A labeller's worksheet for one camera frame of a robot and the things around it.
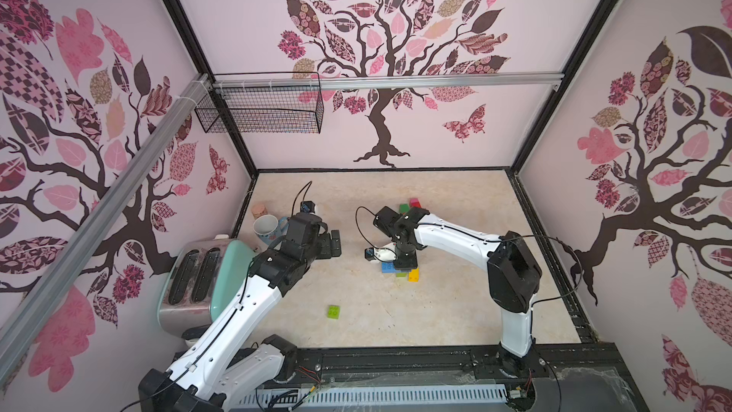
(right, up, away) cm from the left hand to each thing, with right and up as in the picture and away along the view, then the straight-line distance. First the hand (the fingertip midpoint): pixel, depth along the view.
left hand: (323, 242), depth 77 cm
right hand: (+23, -6, +11) cm, 26 cm away
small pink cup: (-25, +8, +17) cm, 32 cm away
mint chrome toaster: (-32, -8, -6) cm, 33 cm away
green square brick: (+26, +8, +30) cm, 41 cm away
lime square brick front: (+2, -21, +4) cm, 22 cm away
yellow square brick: (+27, -12, +11) cm, 32 cm away
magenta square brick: (+30, +10, +30) cm, 43 cm away
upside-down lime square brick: (+23, -13, +12) cm, 29 cm away
